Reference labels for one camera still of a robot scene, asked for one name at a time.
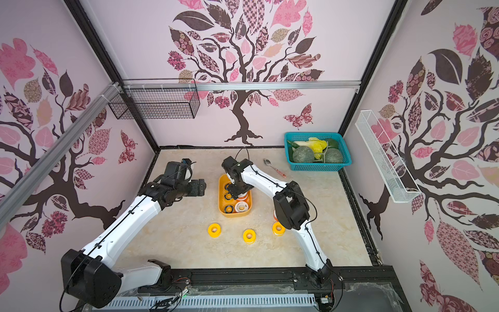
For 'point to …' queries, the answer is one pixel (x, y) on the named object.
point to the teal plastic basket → (319, 142)
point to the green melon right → (333, 155)
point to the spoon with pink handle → (269, 162)
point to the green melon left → (303, 154)
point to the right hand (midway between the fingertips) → (241, 192)
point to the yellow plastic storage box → (223, 181)
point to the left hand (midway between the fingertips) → (195, 188)
